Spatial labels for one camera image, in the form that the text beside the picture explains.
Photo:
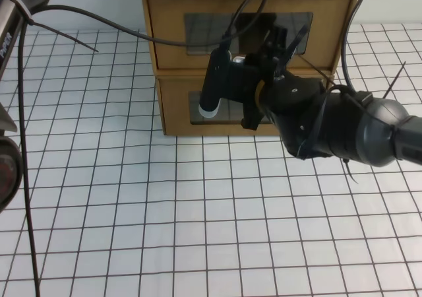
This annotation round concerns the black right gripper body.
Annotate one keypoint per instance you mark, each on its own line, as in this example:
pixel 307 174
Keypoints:
pixel 258 68

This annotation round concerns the cardboard drawer with window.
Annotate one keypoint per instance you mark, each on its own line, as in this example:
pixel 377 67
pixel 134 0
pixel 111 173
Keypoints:
pixel 198 22
pixel 179 99

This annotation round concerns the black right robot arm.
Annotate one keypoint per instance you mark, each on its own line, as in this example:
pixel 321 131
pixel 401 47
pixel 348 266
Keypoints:
pixel 318 121

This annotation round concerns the white grid tablecloth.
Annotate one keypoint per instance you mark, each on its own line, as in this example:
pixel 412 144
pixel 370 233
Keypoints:
pixel 120 209

